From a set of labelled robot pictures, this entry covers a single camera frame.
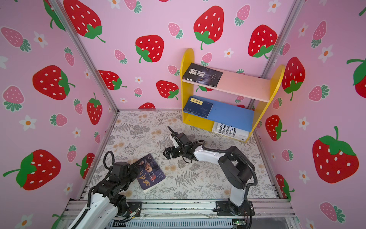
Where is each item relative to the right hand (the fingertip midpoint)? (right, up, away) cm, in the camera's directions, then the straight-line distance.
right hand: (168, 151), depth 88 cm
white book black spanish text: (+42, +12, +10) cm, 45 cm away
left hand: (-18, -11, -4) cm, 22 cm away
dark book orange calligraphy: (-11, -13, -2) cm, 17 cm away
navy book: (+20, +30, +12) cm, 38 cm away
